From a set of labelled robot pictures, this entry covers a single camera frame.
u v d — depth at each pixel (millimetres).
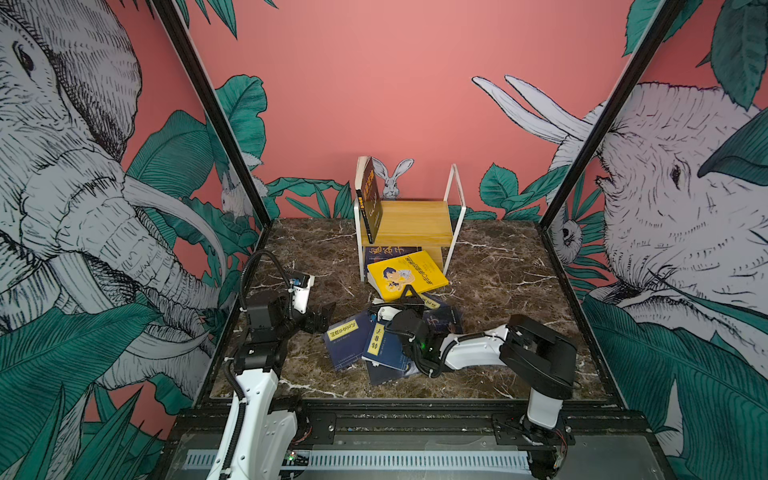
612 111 863
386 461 701
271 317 600
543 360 471
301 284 661
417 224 944
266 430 464
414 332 632
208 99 839
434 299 971
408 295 819
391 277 860
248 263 1175
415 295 811
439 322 903
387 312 771
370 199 830
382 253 1041
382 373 818
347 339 877
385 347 838
